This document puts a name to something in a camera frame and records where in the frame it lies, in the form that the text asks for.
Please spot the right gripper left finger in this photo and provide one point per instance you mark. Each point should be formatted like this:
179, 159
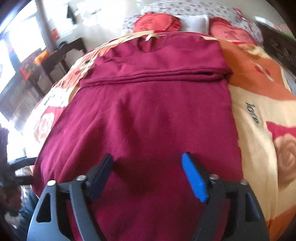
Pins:
50, 220

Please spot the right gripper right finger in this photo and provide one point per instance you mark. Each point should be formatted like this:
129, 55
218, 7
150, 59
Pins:
231, 210

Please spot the maroon knit sweater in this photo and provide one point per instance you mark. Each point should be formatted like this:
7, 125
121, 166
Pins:
146, 103

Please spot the red orange cream patterned blanket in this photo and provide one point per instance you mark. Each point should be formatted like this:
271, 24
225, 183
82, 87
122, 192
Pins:
264, 113

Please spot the dark wooden side table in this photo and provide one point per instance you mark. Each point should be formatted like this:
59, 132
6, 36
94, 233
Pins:
20, 90

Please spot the orange object on table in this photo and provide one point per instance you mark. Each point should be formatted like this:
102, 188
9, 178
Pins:
41, 57

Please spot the dark wooden headboard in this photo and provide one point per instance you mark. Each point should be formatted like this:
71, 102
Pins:
279, 45

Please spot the red heart pillow right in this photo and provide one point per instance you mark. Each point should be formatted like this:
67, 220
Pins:
222, 29

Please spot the red heart pillow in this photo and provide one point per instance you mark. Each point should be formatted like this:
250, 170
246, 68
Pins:
157, 22
222, 29

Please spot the white pillow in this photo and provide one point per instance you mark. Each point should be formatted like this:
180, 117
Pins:
197, 24

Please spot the white floral bed sheet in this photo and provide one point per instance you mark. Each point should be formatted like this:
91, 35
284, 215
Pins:
192, 8

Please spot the red heart pillow left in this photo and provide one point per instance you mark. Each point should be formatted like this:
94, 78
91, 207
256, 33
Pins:
157, 22

